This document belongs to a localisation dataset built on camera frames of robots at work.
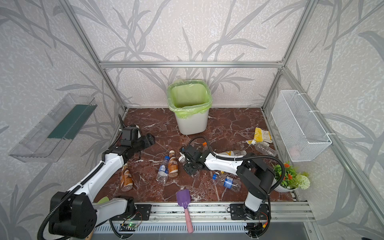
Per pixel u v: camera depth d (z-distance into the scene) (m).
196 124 1.01
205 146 0.96
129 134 0.64
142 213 0.72
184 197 0.77
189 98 1.05
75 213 0.39
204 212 0.75
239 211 0.74
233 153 0.89
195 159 0.67
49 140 0.65
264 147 0.93
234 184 0.78
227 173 0.70
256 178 0.45
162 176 0.83
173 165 0.86
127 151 0.60
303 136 0.61
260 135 1.02
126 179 0.80
